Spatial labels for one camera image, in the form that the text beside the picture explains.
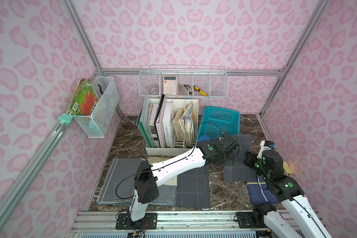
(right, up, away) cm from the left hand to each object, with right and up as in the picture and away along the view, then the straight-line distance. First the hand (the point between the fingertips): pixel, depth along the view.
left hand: (230, 156), depth 74 cm
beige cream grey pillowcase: (-32, -21, +10) cm, 39 cm away
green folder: (-44, +17, +2) cm, 47 cm away
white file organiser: (-27, +1, +27) cm, 38 cm away
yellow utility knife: (-13, +38, +24) cm, 47 cm away
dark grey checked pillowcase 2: (+5, -8, +1) cm, 9 cm away
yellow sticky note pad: (+43, -12, +22) cm, 50 cm away
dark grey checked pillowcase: (-18, -19, +8) cm, 28 cm away
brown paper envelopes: (-23, +16, +10) cm, 30 cm away
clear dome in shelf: (-43, +38, +24) cm, 62 cm away
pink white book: (-34, +16, +8) cm, 39 cm away
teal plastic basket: (+1, +19, +41) cm, 45 cm away
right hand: (+7, +2, +1) cm, 8 cm away
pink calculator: (-32, +41, +21) cm, 56 cm away
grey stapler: (-22, +39, +24) cm, 51 cm away
